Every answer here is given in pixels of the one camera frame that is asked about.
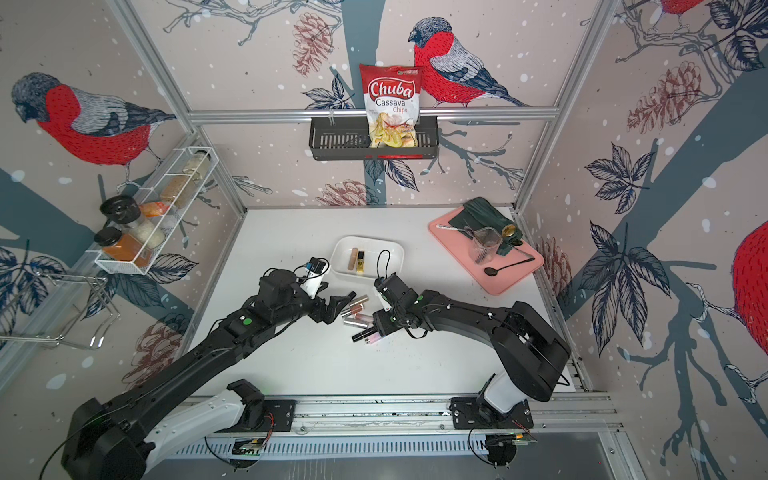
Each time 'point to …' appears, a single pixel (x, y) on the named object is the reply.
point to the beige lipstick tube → (353, 259)
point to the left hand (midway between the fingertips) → (341, 286)
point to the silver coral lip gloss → (354, 309)
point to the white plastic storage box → (366, 258)
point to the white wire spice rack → (164, 195)
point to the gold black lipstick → (360, 261)
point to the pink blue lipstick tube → (373, 338)
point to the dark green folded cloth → (478, 212)
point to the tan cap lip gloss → (360, 300)
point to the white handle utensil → (453, 228)
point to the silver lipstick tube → (356, 323)
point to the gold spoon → (508, 230)
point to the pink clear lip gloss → (364, 317)
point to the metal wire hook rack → (97, 340)
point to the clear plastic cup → (484, 244)
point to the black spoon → (492, 271)
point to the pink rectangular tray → (517, 262)
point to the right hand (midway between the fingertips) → (381, 320)
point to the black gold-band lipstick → (364, 333)
